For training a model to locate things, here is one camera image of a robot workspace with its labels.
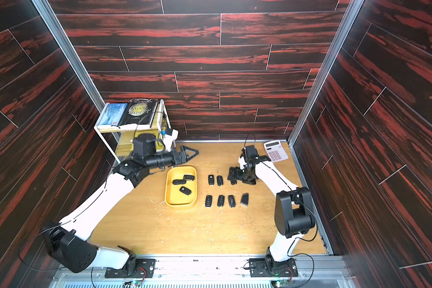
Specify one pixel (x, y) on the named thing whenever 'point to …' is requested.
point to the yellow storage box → (174, 198)
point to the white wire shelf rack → (154, 123)
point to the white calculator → (275, 150)
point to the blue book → (113, 114)
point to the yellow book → (126, 141)
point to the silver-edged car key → (231, 200)
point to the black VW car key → (185, 190)
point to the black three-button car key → (221, 200)
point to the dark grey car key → (245, 199)
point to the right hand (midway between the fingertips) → (240, 178)
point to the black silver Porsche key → (188, 177)
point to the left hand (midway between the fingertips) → (194, 154)
